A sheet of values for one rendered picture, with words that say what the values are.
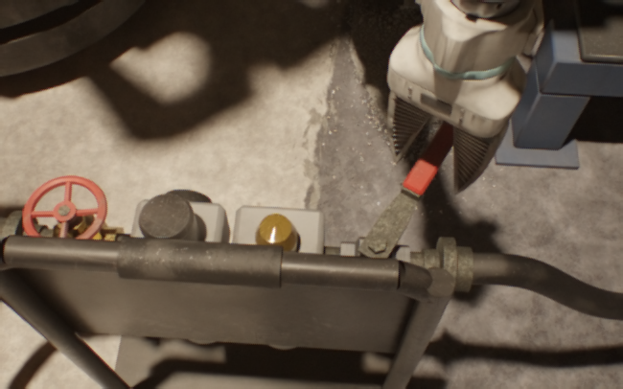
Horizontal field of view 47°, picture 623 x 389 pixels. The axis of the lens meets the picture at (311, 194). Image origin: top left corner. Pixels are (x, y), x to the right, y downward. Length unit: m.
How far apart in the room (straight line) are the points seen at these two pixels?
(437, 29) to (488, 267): 0.25
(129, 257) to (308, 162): 0.72
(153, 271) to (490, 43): 0.29
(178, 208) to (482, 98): 0.27
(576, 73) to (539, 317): 0.37
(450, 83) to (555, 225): 0.73
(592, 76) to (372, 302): 0.60
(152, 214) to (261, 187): 0.59
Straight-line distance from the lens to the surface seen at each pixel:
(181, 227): 0.62
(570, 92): 1.15
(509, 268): 0.68
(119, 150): 1.28
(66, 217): 0.65
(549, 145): 1.28
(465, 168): 0.66
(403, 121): 0.65
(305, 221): 0.66
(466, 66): 0.51
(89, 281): 0.66
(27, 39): 1.28
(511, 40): 0.51
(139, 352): 1.12
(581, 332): 1.18
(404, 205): 0.66
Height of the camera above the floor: 1.06
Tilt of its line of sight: 62 degrees down
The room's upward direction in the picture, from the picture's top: straight up
